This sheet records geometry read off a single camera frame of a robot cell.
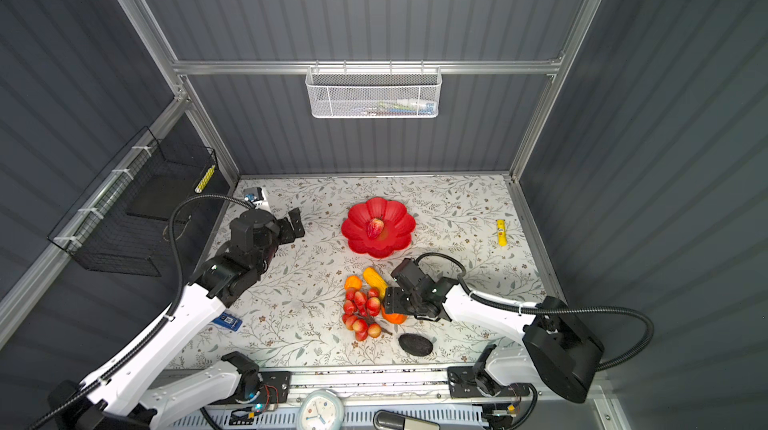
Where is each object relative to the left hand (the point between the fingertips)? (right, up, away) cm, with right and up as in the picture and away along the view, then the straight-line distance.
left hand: (282, 214), depth 74 cm
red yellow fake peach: (+22, -6, +28) cm, 36 cm away
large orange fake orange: (+28, -28, +5) cm, 40 cm away
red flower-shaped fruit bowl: (+30, -8, +30) cm, 43 cm away
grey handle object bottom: (+27, -45, -9) cm, 54 cm away
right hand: (+28, -27, +10) cm, 40 cm away
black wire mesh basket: (-37, -2, -2) cm, 37 cm away
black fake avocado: (+34, -34, +2) cm, 48 cm away
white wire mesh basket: (+21, +45, +38) cm, 62 cm away
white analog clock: (+11, -45, -6) cm, 47 cm away
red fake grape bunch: (+19, -27, +7) cm, 33 cm away
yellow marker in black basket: (-24, +9, +8) cm, 27 cm away
